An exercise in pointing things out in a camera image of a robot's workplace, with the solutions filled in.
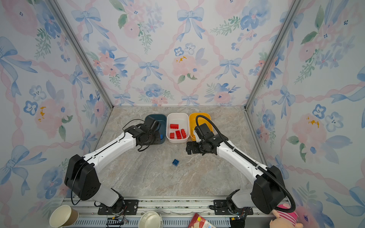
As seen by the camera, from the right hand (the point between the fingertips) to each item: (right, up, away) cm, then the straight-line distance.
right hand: (193, 147), depth 82 cm
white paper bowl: (-22, -33, -12) cm, 42 cm away
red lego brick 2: (-5, +6, +18) cm, 20 cm away
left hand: (-21, +5, +3) cm, 21 cm away
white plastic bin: (-6, +17, +28) cm, 33 cm away
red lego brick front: (-13, +12, +22) cm, 28 cm away
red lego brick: (-9, +6, +18) cm, 21 cm away
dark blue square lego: (-11, -10, +6) cm, 16 cm away
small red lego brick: (-14, +5, +18) cm, 23 cm away
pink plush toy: (+41, -30, -17) cm, 54 cm away
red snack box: (+1, -32, -15) cm, 36 cm away
